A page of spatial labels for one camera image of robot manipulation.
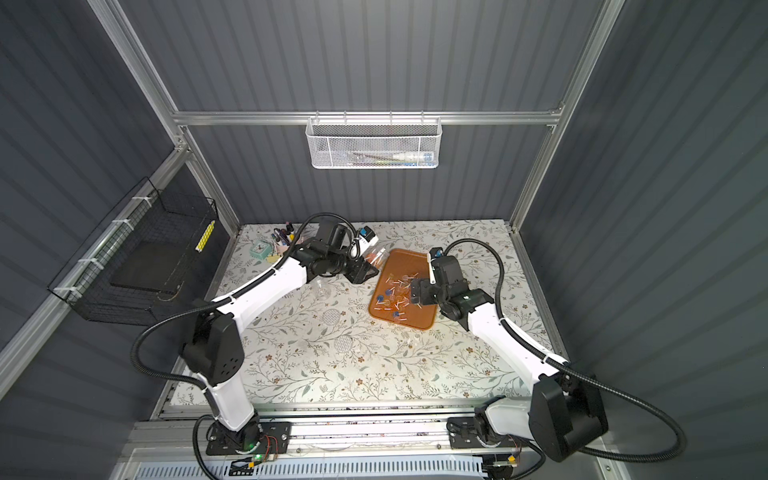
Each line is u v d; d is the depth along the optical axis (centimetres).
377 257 83
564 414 40
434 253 75
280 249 100
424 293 76
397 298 99
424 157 91
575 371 42
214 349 47
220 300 49
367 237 76
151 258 74
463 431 73
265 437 72
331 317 94
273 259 111
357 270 76
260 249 112
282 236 100
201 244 81
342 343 89
